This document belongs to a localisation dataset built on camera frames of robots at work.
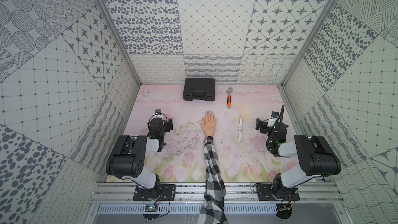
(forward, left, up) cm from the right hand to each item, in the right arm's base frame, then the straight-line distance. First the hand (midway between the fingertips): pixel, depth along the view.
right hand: (264, 120), depth 95 cm
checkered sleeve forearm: (-41, +32, +1) cm, 52 cm away
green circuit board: (-46, +62, -6) cm, 77 cm away
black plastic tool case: (+27, +40, +1) cm, 48 cm away
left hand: (-1, +62, +2) cm, 62 cm away
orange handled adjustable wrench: (+30, +19, -4) cm, 36 cm away
